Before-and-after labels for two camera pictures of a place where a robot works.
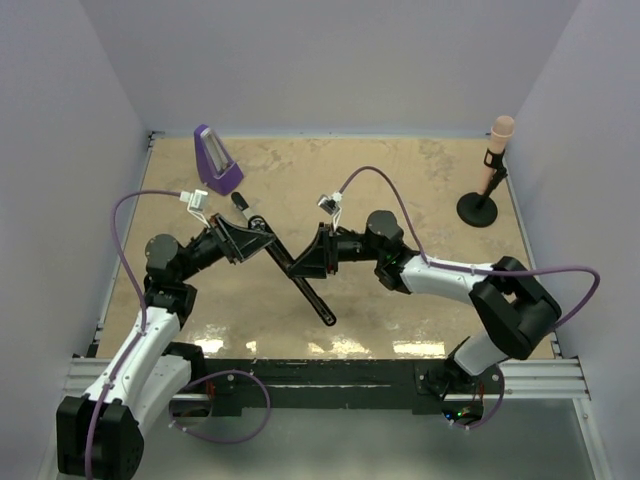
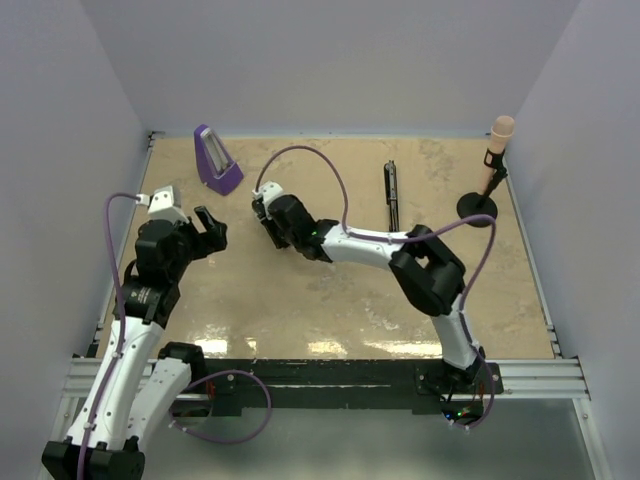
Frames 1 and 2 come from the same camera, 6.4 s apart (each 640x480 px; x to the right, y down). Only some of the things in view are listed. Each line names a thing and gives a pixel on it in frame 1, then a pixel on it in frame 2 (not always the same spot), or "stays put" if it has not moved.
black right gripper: x=327 y=239 -> x=268 y=220
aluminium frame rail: x=548 y=377 stays put
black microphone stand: x=478 y=209 stays put
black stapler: x=279 y=249 -> x=390 y=174
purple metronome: x=219 y=168 stays put
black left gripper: x=242 y=242 -> x=211 y=240
